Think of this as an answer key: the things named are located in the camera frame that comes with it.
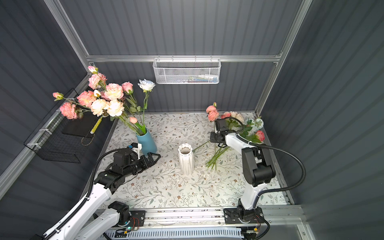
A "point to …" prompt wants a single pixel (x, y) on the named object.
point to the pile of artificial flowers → (252, 127)
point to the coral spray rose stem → (212, 112)
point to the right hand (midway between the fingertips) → (216, 137)
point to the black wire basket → (67, 140)
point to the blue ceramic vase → (148, 143)
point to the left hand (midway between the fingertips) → (156, 159)
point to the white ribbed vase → (186, 158)
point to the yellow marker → (93, 130)
